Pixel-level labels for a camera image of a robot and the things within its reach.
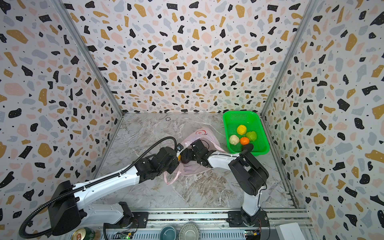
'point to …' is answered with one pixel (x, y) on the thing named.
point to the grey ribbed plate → (189, 232)
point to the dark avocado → (249, 147)
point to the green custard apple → (252, 135)
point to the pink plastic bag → (192, 168)
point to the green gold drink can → (84, 233)
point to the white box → (290, 231)
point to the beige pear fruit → (234, 139)
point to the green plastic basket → (250, 119)
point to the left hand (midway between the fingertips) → (175, 156)
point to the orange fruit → (244, 141)
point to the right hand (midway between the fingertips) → (184, 151)
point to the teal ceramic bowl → (167, 233)
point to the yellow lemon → (241, 129)
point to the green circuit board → (125, 236)
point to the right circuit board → (252, 234)
